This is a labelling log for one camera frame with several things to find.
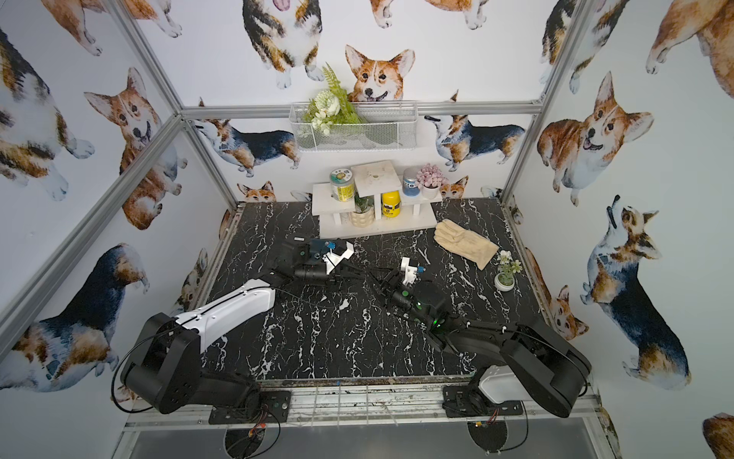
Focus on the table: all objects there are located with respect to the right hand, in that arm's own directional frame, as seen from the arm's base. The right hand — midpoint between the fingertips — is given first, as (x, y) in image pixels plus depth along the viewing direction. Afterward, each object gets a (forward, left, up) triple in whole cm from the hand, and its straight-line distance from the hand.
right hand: (370, 265), depth 74 cm
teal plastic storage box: (0, +12, +8) cm, 14 cm away
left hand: (+2, +3, -4) cm, 5 cm away
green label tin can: (+32, +11, -1) cm, 34 cm away
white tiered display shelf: (+36, -1, -16) cm, 40 cm away
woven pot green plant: (+32, +5, -16) cm, 36 cm away
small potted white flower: (+8, -42, -15) cm, 46 cm away
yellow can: (+37, -6, -15) cm, 40 cm away
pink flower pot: (+32, -18, +2) cm, 37 cm away
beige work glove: (+25, -33, -24) cm, 47 cm away
